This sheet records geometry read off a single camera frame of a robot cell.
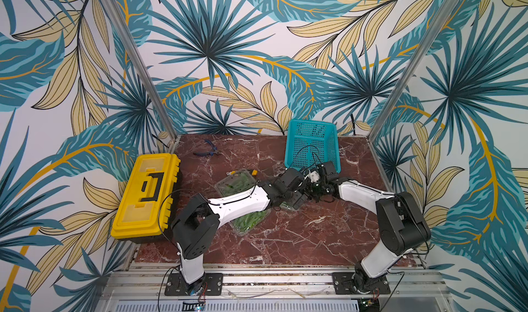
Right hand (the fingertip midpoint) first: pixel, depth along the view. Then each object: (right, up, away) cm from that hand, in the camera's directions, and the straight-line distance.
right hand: (294, 191), depth 91 cm
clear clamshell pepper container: (-27, +3, +7) cm, 28 cm away
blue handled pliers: (-44, +17, +19) cm, 51 cm away
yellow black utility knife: (-19, +8, +11) cm, 23 cm away
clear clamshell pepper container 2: (-22, -13, -5) cm, 26 cm away
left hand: (-1, +1, -6) cm, 6 cm away
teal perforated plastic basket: (+12, +23, +26) cm, 37 cm away
